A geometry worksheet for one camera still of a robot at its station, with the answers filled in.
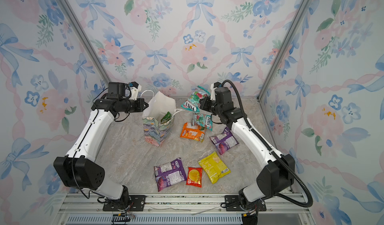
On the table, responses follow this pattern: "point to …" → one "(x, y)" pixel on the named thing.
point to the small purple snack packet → (224, 141)
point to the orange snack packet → (193, 131)
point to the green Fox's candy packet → (193, 103)
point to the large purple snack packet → (169, 173)
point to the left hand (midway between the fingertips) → (148, 103)
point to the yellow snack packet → (214, 167)
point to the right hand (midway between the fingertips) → (200, 99)
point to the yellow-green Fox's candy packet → (166, 118)
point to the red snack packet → (194, 176)
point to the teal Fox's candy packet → (204, 121)
